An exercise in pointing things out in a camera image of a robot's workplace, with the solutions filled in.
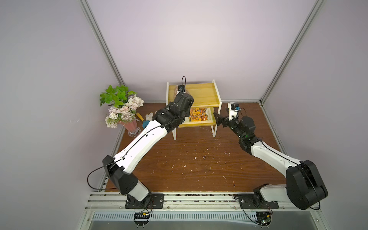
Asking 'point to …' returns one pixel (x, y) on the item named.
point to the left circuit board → (141, 218)
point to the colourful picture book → (198, 114)
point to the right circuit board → (264, 218)
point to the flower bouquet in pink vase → (123, 112)
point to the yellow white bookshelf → (207, 101)
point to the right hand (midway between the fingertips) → (224, 107)
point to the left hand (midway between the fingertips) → (183, 103)
